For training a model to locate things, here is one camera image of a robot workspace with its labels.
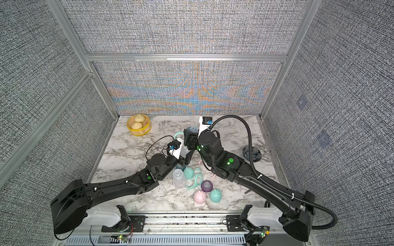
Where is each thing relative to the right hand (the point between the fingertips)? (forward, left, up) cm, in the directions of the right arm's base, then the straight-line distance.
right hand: (189, 128), depth 65 cm
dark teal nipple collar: (-1, -1, 0) cm, 2 cm away
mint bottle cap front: (-19, -13, -32) cm, 40 cm away
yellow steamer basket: (+27, +32, -31) cm, 52 cm away
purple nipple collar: (-13, -8, -34) cm, 37 cm away
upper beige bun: (+33, +38, -29) cm, 58 cm away
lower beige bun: (+27, +39, -31) cm, 57 cm away
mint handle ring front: (-5, -4, -35) cm, 36 cm away
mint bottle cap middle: (-7, +2, -31) cm, 32 cm away
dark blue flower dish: (+6, -40, -33) cm, 52 cm away
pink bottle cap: (-20, -4, -32) cm, 38 cm away
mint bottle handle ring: (0, +5, -3) cm, 6 cm away
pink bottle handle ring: (0, -4, -34) cm, 35 cm away
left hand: (-1, 0, -10) cm, 10 cm away
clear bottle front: (-9, +7, -37) cm, 39 cm away
